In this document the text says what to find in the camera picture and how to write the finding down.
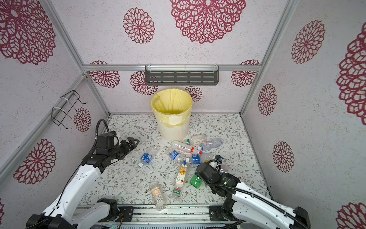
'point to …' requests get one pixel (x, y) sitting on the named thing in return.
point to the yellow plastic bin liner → (172, 106)
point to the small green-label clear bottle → (176, 193)
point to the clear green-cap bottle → (198, 139)
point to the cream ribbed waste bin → (175, 133)
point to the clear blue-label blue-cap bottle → (198, 159)
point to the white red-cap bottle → (180, 146)
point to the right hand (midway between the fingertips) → (198, 168)
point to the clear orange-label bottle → (158, 196)
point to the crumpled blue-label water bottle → (180, 157)
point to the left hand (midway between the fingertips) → (135, 147)
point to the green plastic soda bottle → (195, 181)
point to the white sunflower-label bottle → (180, 178)
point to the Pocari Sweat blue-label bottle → (147, 157)
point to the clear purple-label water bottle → (209, 145)
